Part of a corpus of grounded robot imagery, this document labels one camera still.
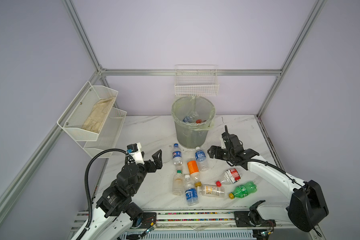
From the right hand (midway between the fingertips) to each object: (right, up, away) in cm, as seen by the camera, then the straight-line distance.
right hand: (212, 151), depth 84 cm
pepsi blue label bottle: (-21, -4, +8) cm, 23 cm away
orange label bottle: (-11, -12, +1) cm, 16 cm away
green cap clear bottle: (-20, -19, +1) cm, 27 cm away
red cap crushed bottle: (+11, -14, +1) cm, 18 cm away
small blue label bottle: (-11, +21, +20) cm, 31 cm away
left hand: (-31, +2, -16) cm, 35 cm away
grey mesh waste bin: (-11, +7, +8) cm, 15 cm away
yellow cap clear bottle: (-2, -20, -6) cm, 21 cm away
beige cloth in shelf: (-63, +19, -6) cm, 66 cm away
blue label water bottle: (-5, -6, +6) cm, 10 cm away
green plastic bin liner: (-10, +25, +17) cm, 31 cm away
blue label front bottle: (-12, -20, -8) cm, 25 cm away
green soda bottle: (+16, -20, -6) cm, 26 cm away
